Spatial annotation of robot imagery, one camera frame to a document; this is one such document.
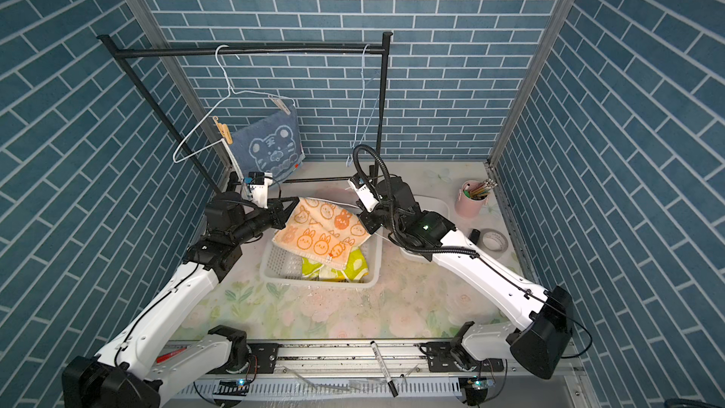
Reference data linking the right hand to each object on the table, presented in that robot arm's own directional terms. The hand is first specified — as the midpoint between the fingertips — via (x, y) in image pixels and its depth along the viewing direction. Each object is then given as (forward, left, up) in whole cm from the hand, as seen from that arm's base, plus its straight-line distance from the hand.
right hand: (364, 201), depth 73 cm
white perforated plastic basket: (-9, +26, -26) cm, 38 cm away
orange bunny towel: (-1, +13, -15) cm, 20 cm away
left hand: (-1, +15, 0) cm, 16 cm away
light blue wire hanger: (+45, +5, -10) cm, 46 cm away
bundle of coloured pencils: (+18, -37, -14) cm, 43 cm away
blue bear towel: (+18, +31, +1) cm, 36 cm away
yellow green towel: (-8, +2, -26) cm, 27 cm away
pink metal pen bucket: (+17, -34, -21) cm, 44 cm away
